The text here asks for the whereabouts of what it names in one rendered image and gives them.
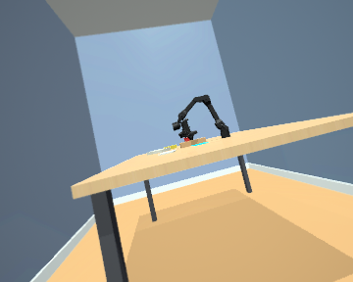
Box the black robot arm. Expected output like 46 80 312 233
172 95 230 138

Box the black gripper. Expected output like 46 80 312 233
182 126 198 140

